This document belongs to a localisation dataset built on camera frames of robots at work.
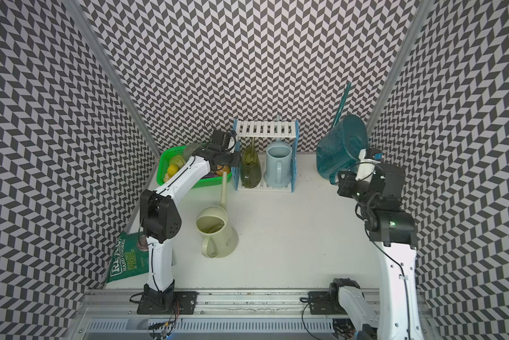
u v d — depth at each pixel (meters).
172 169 1.00
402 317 0.36
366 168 0.54
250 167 0.95
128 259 0.78
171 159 1.07
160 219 0.53
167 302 0.64
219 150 0.73
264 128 1.92
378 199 0.43
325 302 0.72
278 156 0.85
